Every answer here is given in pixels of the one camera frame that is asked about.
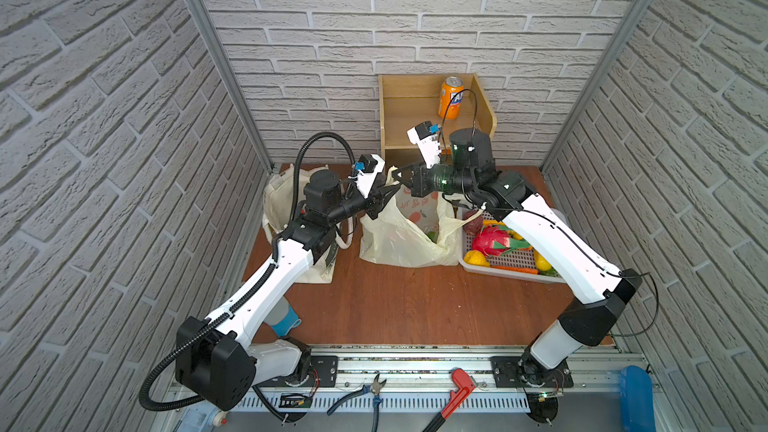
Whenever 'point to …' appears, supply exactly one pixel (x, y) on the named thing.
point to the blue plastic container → (637, 399)
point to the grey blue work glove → (283, 319)
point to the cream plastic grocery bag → (388, 239)
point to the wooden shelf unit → (406, 100)
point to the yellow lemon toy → (477, 258)
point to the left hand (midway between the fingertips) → (394, 178)
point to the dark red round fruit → (473, 227)
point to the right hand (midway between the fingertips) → (394, 172)
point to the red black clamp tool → (457, 399)
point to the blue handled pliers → (374, 389)
